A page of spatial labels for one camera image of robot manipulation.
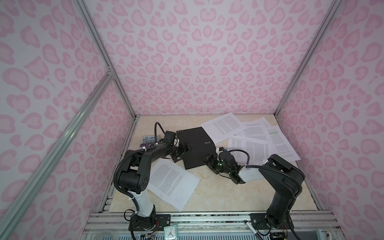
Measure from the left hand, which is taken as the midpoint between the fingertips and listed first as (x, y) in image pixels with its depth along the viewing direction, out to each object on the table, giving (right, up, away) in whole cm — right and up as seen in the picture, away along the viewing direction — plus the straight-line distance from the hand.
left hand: (190, 150), depth 94 cm
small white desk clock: (-8, -34, -25) cm, 43 cm away
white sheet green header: (+62, +2, +9) cm, 63 cm away
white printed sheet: (-9, -19, -8) cm, 23 cm away
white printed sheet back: (+25, +15, +20) cm, 35 cm away
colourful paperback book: (-30, +5, +9) cm, 32 cm away
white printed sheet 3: (+49, +14, +18) cm, 54 cm away
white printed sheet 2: (+47, -1, +7) cm, 47 cm away
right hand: (+8, -5, -6) cm, 11 cm away
